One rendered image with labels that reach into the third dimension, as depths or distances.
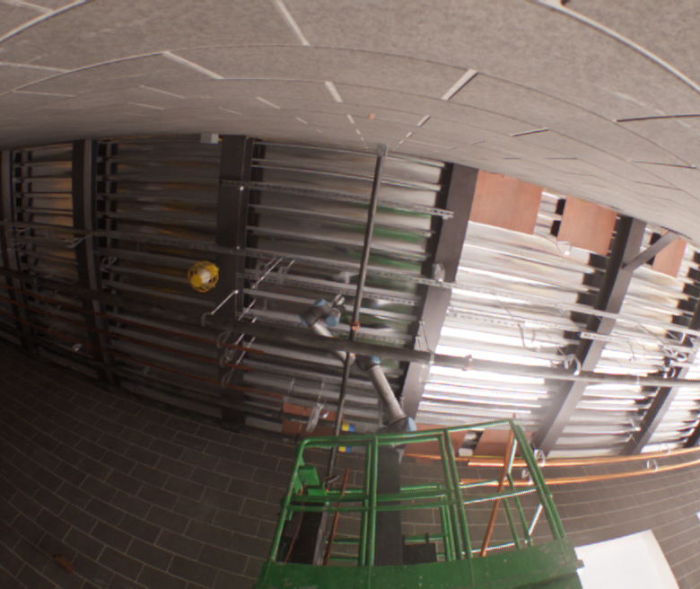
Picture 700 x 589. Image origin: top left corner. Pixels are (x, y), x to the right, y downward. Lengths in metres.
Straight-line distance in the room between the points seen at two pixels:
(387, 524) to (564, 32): 2.11
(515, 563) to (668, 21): 1.82
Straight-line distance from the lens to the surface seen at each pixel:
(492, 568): 1.80
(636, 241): 3.67
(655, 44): 0.30
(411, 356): 2.38
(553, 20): 0.29
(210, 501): 3.53
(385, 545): 2.05
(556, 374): 2.85
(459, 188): 2.74
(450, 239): 2.78
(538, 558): 1.86
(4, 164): 5.55
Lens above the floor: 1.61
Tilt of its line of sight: 68 degrees up
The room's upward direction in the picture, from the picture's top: 12 degrees clockwise
